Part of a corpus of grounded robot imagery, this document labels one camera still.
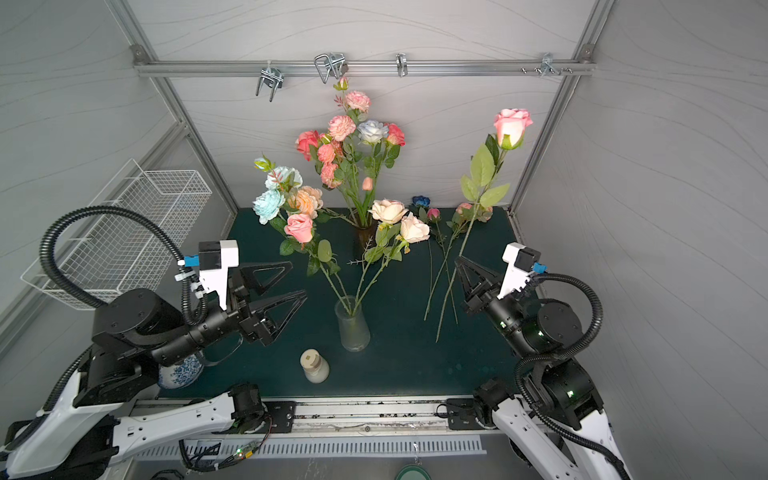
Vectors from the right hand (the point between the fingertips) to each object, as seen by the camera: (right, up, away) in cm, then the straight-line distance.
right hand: (464, 251), depth 55 cm
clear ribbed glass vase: (-24, -24, +27) cm, 43 cm away
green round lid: (-9, -44, +4) cm, 46 cm away
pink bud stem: (-21, +18, +33) cm, 44 cm away
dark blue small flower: (-2, +17, +64) cm, 66 cm away
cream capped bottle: (-32, -29, +17) cm, 47 cm away
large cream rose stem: (-14, +1, +11) cm, 17 cm away
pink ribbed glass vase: (-21, +6, +39) cm, 45 cm away
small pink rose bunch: (+15, +11, +61) cm, 64 cm away
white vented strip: (-48, -47, +14) cm, 68 cm away
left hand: (-28, -3, -8) cm, 29 cm away
